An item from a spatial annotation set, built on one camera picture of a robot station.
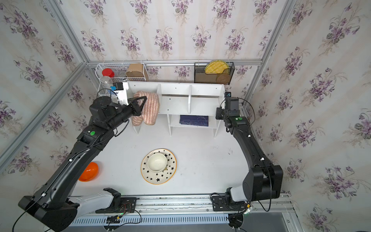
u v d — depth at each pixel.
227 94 0.70
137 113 0.55
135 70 0.87
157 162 0.86
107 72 0.91
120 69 1.03
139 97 0.60
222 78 0.96
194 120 0.90
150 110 0.63
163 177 0.82
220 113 0.73
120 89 0.52
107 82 0.85
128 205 0.73
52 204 0.37
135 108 0.55
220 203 0.73
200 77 0.98
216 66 0.95
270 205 0.38
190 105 0.76
